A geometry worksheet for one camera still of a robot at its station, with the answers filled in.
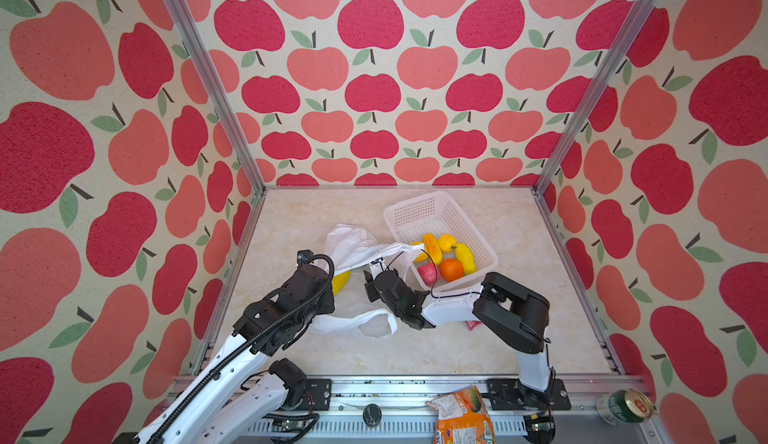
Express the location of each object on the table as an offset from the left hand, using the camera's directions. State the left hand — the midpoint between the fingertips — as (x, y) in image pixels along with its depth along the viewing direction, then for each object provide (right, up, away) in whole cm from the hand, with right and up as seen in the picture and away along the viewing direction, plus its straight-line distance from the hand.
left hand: (333, 292), depth 74 cm
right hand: (+10, +3, +16) cm, 19 cm away
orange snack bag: (+31, -28, -6) cm, 42 cm away
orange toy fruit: (+34, +3, +17) cm, 38 cm away
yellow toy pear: (+26, +5, +23) cm, 35 cm away
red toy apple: (+27, +1, +17) cm, 32 cm away
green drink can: (+65, -22, -10) cm, 70 cm away
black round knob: (+10, -23, -11) cm, 28 cm away
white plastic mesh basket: (+33, +19, +37) cm, 53 cm away
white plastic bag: (+3, +11, +8) cm, 14 cm away
